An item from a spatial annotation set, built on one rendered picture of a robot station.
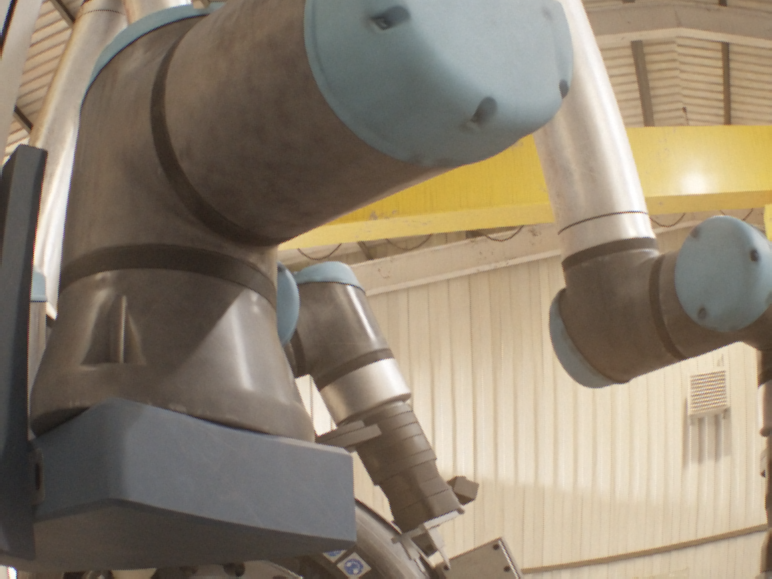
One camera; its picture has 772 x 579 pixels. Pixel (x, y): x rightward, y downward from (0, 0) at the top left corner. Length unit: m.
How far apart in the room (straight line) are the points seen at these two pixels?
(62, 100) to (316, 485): 0.87
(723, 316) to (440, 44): 0.42
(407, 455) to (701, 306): 0.52
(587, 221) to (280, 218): 0.40
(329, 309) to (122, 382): 0.75
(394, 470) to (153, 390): 0.74
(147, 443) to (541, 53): 0.28
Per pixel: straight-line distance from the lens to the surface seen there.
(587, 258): 0.99
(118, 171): 0.69
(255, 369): 0.65
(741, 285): 0.90
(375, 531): 1.59
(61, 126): 1.41
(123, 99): 0.71
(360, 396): 1.34
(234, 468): 0.62
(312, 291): 1.36
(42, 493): 0.70
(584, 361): 1.00
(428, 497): 1.33
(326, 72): 0.57
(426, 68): 0.55
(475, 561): 1.60
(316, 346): 1.35
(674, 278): 0.95
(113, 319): 0.65
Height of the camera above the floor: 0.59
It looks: 21 degrees up
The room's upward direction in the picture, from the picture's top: 2 degrees counter-clockwise
